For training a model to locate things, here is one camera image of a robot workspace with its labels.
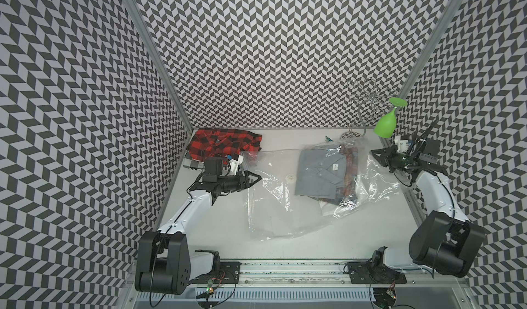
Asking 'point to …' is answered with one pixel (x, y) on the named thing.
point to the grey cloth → (320, 172)
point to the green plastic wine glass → (385, 126)
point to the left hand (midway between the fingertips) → (256, 181)
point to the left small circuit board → (209, 288)
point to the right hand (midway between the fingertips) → (370, 153)
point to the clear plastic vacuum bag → (293, 190)
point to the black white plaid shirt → (192, 163)
